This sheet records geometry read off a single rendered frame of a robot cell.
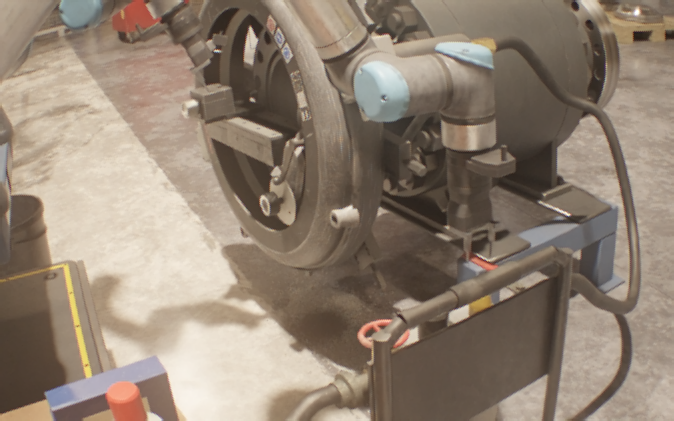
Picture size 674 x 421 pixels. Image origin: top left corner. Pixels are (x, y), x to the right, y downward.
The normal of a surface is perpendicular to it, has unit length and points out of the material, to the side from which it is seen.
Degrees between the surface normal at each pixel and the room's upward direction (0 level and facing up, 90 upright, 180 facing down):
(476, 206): 87
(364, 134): 84
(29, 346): 0
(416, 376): 90
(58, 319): 0
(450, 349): 90
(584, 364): 0
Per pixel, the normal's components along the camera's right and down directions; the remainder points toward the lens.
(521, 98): 0.54, 0.36
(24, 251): 0.77, 0.26
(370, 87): -0.87, 0.26
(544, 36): 0.45, -0.14
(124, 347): -0.07, -0.91
